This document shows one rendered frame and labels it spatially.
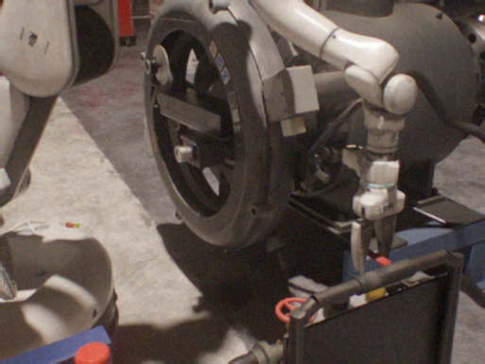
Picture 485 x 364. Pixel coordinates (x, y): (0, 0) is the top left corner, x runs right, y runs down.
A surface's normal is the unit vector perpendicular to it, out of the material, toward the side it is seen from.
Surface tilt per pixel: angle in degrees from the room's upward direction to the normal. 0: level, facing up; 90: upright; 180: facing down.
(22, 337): 53
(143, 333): 0
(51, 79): 99
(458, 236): 90
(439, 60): 59
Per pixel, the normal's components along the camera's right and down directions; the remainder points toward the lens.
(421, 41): 0.36, -0.44
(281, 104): -0.85, 0.20
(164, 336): 0.00, -0.93
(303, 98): 0.48, -0.06
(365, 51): -0.21, -0.27
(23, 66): -0.25, 0.36
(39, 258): -0.24, 0.08
